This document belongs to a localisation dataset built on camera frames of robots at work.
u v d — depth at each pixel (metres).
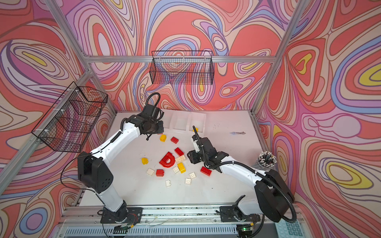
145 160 0.91
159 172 0.87
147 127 0.61
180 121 1.08
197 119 1.10
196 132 0.64
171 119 1.05
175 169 0.88
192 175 0.86
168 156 0.93
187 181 0.84
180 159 0.93
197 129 1.10
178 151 0.96
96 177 0.45
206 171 0.88
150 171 0.87
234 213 0.66
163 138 1.02
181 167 0.89
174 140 1.01
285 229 0.69
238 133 1.06
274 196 0.42
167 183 0.84
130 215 0.72
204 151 0.64
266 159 0.75
